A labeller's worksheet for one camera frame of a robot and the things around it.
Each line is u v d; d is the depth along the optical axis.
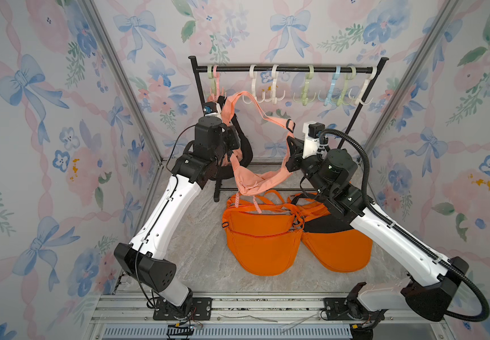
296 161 0.56
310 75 0.69
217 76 0.72
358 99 0.76
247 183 0.80
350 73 0.68
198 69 0.68
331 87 0.73
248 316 0.73
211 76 0.69
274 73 0.68
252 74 0.68
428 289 0.40
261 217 0.93
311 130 0.51
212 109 0.57
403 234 0.43
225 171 0.75
